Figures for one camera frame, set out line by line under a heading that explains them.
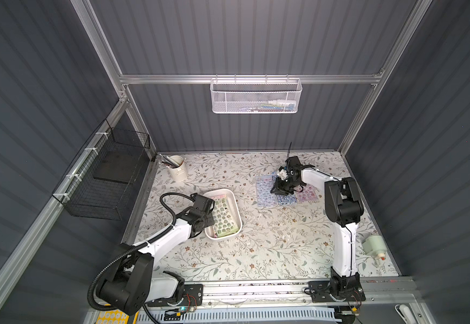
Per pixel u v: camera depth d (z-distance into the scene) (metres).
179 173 1.02
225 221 0.89
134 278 0.41
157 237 0.50
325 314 0.71
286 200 1.00
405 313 0.68
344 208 0.58
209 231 0.88
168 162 1.02
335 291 0.67
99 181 0.73
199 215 0.68
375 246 0.78
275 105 0.92
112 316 0.69
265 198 1.01
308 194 1.02
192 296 0.72
